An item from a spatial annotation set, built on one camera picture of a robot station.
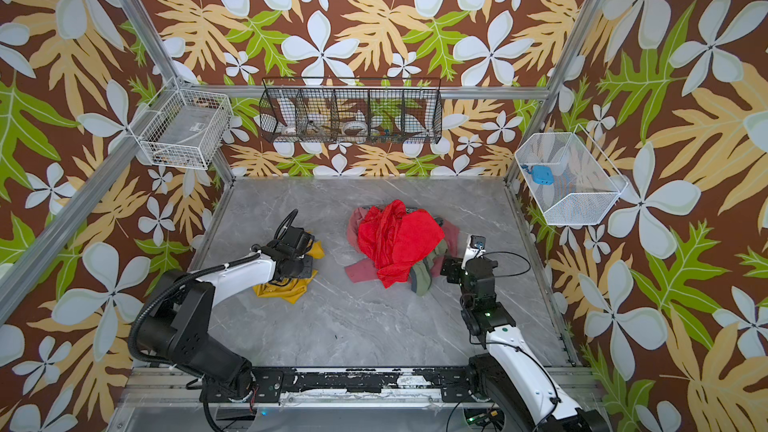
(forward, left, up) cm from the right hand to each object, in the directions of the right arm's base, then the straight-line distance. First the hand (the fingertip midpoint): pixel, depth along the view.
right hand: (459, 251), depth 83 cm
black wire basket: (+44, +31, +18) cm, 57 cm away
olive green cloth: (-3, +11, -8) cm, 14 cm away
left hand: (+3, +48, -11) cm, 49 cm away
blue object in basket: (+18, -25, +12) cm, 33 cm away
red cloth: (+5, +18, -2) cm, 19 cm away
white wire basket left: (+30, +80, +21) cm, 88 cm away
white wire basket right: (+15, -32, +13) cm, 38 cm away
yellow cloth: (-7, +48, -8) cm, 50 cm away
